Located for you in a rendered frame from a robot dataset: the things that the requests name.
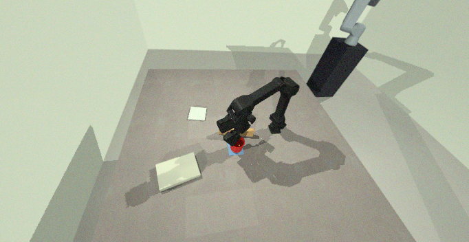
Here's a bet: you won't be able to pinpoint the red translucent cup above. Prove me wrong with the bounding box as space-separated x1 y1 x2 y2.
230 137 245 153

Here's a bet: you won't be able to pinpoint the tan wooden bar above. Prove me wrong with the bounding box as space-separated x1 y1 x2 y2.
223 128 254 137

